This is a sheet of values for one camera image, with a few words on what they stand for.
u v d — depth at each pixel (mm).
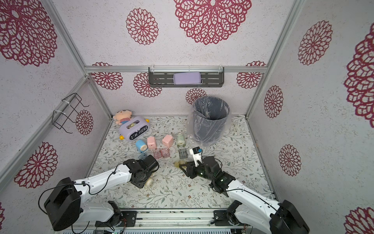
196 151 687
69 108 799
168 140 970
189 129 1025
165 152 999
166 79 925
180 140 960
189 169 685
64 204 407
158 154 996
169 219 746
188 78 907
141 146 944
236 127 1133
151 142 957
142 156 963
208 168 607
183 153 980
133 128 1017
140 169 601
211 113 982
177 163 947
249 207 489
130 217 743
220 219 732
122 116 1117
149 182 776
